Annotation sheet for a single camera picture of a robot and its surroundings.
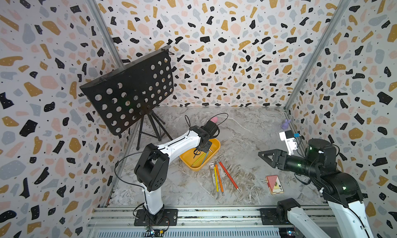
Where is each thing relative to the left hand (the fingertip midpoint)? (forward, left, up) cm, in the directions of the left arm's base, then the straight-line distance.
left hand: (203, 145), depth 90 cm
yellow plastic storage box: (-8, +5, -2) cm, 9 cm away
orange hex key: (-17, -9, -10) cm, 22 cm away
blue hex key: (-4, -1, -8) cm, 9 cm away
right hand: (-20, -23, +23) cm, 38 cm away
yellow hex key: (-16, -7, -9) cm, 20 cm away
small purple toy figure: (+18, -57, -5) cm, 60 cm away
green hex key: (-7, +5, -9) cm, 12 cm away
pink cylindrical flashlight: (+24, -7, -6) cm, 26 cm away
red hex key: (-13, -13, -9) cm, 21 cm away
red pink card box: (-21, -38, -8) cm, 44 cm away
